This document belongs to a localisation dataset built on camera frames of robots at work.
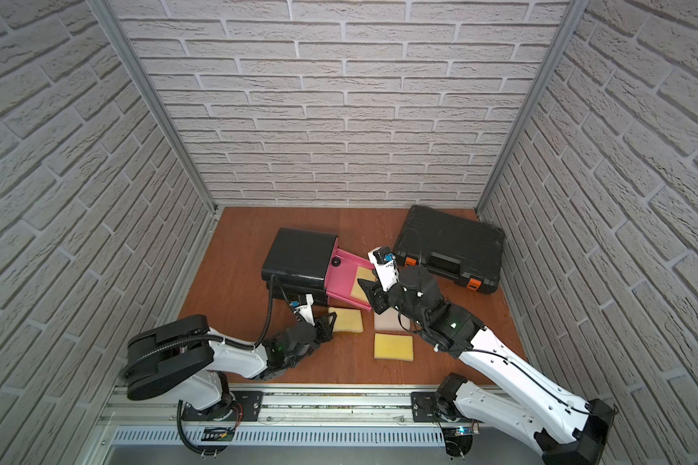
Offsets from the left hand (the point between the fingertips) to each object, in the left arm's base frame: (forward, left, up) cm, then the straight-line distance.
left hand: (343, 314), depth 83 cm
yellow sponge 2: (0, -1, -4) cm, 4 cm away
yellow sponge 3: (+14, -7, 0) cm, 16 cm away
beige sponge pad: (+1, -14, -6) cm, 16 cm away
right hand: (+1, -7, +19) cm, 20 cm away
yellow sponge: (-8, -15, -5) cm, 18 cm away
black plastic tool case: (+24, -44, 0) cm, 50 cm away
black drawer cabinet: (+13, +13, +9) cm, 20 cm away
